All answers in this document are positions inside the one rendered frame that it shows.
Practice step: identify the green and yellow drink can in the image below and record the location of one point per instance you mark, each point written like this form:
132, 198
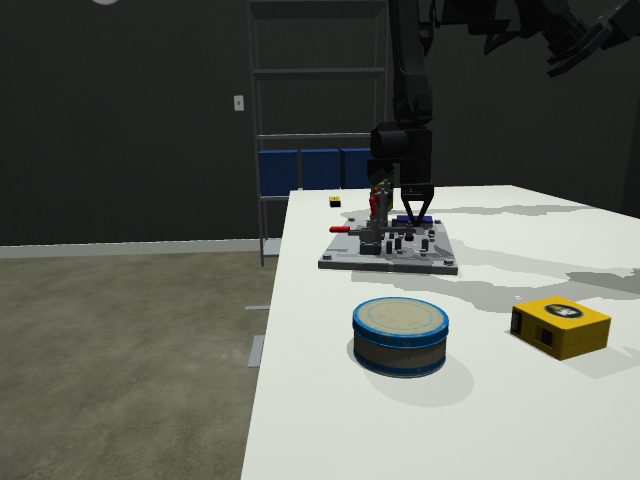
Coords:
389, 204

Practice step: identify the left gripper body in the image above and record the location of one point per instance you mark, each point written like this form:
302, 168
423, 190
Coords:
484, 17

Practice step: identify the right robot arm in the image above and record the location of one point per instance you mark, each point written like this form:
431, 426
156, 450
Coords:
413, 102

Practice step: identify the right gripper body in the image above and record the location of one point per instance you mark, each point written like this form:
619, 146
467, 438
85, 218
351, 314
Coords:
424, 180

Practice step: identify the blue and dark round tin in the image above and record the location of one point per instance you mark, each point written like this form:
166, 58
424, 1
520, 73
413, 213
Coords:
400, 337

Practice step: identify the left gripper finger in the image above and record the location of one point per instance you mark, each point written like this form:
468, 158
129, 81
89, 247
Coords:
499, 40
426, 36

